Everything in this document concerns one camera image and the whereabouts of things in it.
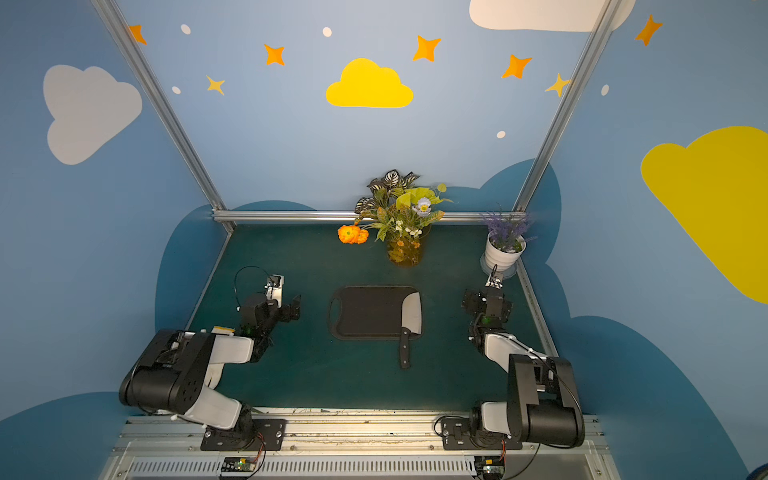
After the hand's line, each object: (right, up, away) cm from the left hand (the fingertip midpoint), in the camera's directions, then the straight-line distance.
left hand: (284, 290), depth 95 cm
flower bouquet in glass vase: (+37, +26, +4) cm, 45 cm away
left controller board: (-3, -40, -23) cm, 46 cm away
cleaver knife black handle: (+39, -17, -6) cm, 43 cm away
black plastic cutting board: (+28, -8, +4) cm, 29 cm away
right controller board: (+58, -41, -23) cm, 75 cm away
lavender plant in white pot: (+73, +17, +4) cm, 75 cm away
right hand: (+66, 0, -2) cm, 66 cm away
